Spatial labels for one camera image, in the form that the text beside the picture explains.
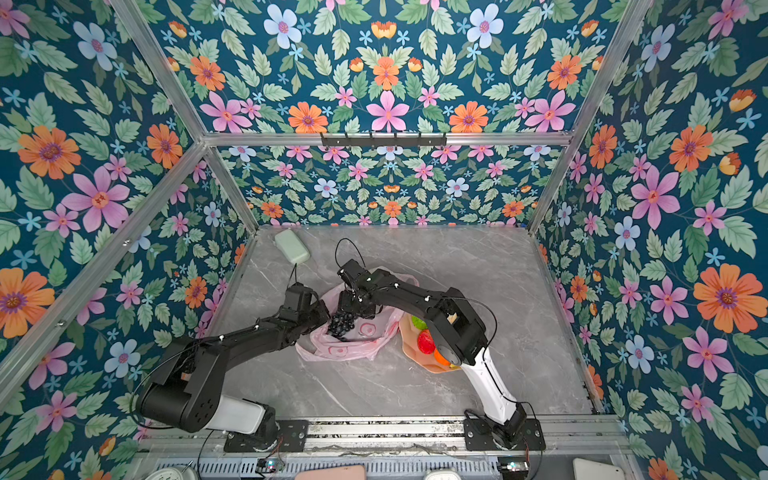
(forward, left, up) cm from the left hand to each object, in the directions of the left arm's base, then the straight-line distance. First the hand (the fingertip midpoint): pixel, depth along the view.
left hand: (333, 302), depth 92 cm
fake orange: (-19, -31, -2) cm, 37 cm away
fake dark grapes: (-6, -2, -3) cm, 7 cm away
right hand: (-2, -4, -1) cm, 4 cm away
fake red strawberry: (-15, -28, +1) cm, 31 cm away
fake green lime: (-9, -26, +1) cm, 28 cm away
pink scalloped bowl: (-15, -23, -2) cm, 27 cm away
